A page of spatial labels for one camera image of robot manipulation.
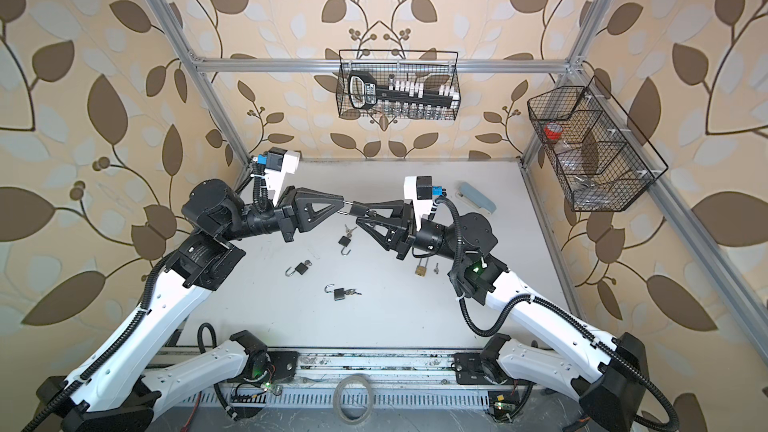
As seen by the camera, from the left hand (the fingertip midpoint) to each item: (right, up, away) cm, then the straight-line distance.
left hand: (341, 207), depth 49 cm
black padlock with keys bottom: (-7, -27, +37) cm, 47 cm away
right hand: (+3, -2, +3) cm, 5 cm away
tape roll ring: (-4, -44, +19) cm, 48 cm away
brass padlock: (+17, -22, +42) cm, 50 cm away
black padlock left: (-20, -22, +42) cm, 52 cm away
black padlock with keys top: (-8, -14, +49) cm, 51 cm away
